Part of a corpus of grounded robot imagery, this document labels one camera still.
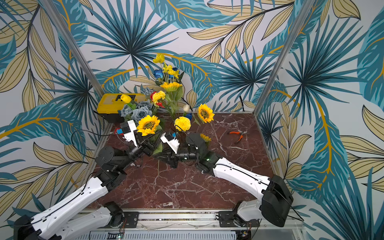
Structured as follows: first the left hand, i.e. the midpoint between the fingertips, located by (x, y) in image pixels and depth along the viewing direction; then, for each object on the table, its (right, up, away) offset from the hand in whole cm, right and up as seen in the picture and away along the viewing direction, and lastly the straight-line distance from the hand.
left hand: (162, 132), depth 58 cm
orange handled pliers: (+46, -2, +49) cm, 67 cm away
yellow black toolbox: (-44, +18, +43) cm, 64 cm away
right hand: (-4, -10, +6) cm, 12 cm away
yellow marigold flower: (+7, +4, +11) cm, 13 cm away
